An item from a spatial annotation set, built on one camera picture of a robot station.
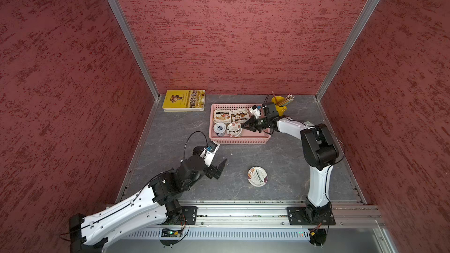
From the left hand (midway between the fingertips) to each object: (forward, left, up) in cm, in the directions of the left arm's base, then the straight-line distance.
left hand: (215, 156), depth 73 cm
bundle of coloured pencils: (+36, -39, -3) cm, 54 cm away
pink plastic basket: (+21, -17, -17) cm, 32 cm away
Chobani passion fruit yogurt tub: (-4, -20, -14) cm, 24 cm away
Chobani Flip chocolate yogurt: (+34, -13, -15) cm, 39 cm away
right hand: (+22, -13, -11) cm, 28 cm away
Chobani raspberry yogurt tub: (+22, -8, -13) cm, 27 cm away
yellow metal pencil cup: (+36, -37, -10) cm, 52 cm away
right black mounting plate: (-19, -36, -17) cm, 45 cm away
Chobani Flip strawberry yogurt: (+32, -1, -13) cm, 35 cm away
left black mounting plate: (-19, +11, -17) cm, 28 cm away
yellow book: (+46, +25, -15) cm, 54 cm away
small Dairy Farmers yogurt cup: (+23, 0, -13) cm, 26 cm away
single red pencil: (+44, -34, -7) cm, 56 cm away
